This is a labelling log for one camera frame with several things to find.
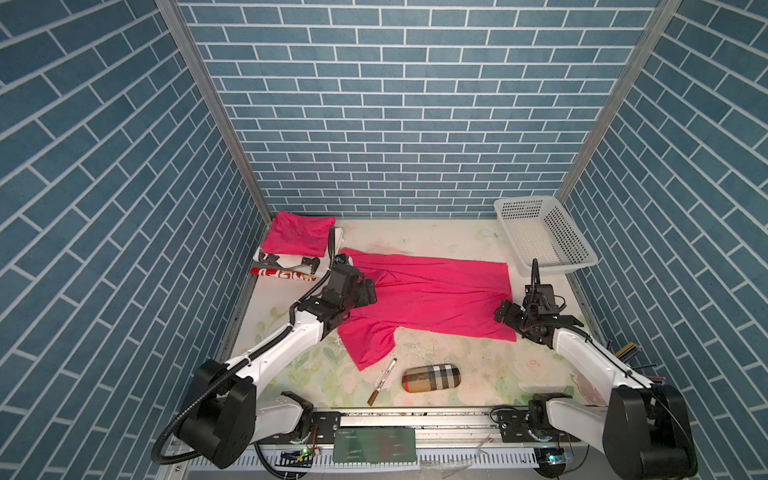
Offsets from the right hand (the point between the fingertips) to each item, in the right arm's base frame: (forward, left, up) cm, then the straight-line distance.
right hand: (505, 313), depth 89 cm
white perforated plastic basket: (+42, -22, -5) cm, 48 cm away
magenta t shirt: (+7, +20, -5) cm, 22 cm away
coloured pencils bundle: (-13, -26, +10) cm, 31 cm away
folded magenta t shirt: (+23, +70, +5) cm, 74 cm away
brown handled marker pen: (-25, +37, -4) cm, 45 cm away
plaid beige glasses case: (-20, +22, -1) cm, 30 cm away
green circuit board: (-36, +35, -3) cm, 50 cm away
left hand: (+1, +42, +8) cm, 43 cm away
